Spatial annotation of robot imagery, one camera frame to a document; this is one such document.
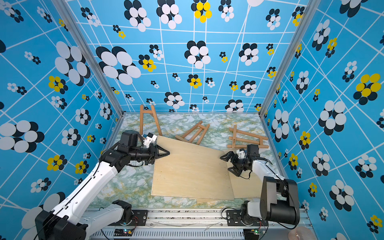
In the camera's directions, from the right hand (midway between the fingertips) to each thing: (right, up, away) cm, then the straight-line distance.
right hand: (226, 163), depth 88 cm
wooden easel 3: (+13, +15, +18) cm, 27 cm away
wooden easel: (-45, +30, +6) cm, 55 cm away
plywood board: (-21, -4, -1) cm, 21 cm away
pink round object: (+31, -28, -19) cm, 46 cm away
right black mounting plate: (0, -24, -15) cm, 28 cm away
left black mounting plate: (-47, -24, -15) cm, 55 cm away
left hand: (-31, +9, -17) cm, 36 cm away
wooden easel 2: (-26, +13, +16) cm, 33 cm away
